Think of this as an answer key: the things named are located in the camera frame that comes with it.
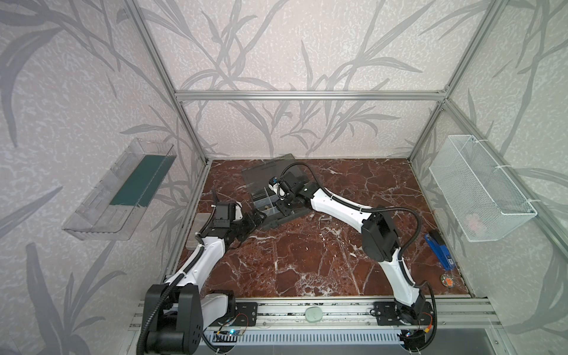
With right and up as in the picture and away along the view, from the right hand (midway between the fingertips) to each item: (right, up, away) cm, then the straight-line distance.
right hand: (280, 197), depth 92 cm
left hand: (-6, -6, -6) cm, 11 cm away
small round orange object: (+63, -29, -12) cm, 70 cm away
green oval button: (+13, -37, -20) cm, 44 cm away
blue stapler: (+63, -22, -9) cm, 68 cm away
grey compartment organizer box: (-13, +8, +20) cm, 26 cm away
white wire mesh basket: (+61, +1, -30) cm, 68 cm away
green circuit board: (-16, -44, -20) cm, 51 cm away
